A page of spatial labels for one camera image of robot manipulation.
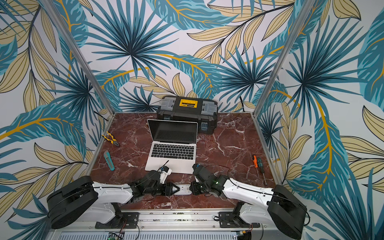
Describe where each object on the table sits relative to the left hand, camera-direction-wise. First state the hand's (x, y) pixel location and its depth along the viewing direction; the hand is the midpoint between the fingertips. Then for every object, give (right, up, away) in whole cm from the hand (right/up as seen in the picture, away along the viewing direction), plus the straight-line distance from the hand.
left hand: (176, 192), depth 81 cm
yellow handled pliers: (-45, +25, +20) cm, 55 cm away
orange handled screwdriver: (+48, +14, +12) cm, 51 cm away
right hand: (+5, -1, -3) cm, 6 cm away
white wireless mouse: (+4, +1, +1) cm, 5 cm away
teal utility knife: (-43, +15, +12) cm, 48 cm away
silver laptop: (-4, +22, +19) cm, 30 cm away
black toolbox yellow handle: (+16, +46, +17) cm, 51 cm away
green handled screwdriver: (+50, +13, +11) cm, 53 cm away
